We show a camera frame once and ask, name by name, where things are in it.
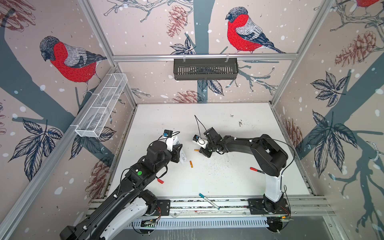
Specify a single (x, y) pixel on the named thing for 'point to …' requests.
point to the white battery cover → (183, 157)
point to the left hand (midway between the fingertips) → (180, 145)
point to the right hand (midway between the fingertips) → (201, 151)
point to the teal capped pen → (204, 197)
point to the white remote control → (176, 141)
